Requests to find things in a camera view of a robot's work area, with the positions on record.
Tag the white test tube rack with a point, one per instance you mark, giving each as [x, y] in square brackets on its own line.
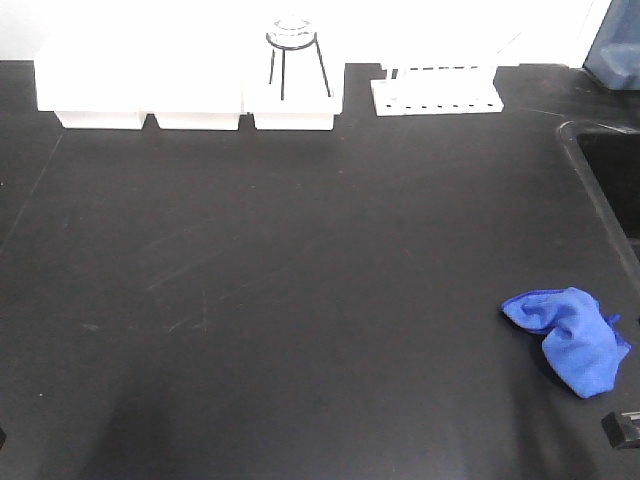
[435, 102]

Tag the black bench sink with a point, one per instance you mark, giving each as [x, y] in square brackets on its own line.
[607, 160]

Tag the grey-blue bag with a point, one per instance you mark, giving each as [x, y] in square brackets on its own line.
[617, 55]

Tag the blue cloth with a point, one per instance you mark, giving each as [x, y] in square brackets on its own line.
[580, 350]

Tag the white plastic bin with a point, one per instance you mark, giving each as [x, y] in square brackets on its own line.
[197, 120]
[90, 85]
[295, 117]

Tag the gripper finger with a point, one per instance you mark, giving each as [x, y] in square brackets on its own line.
[625, 430]

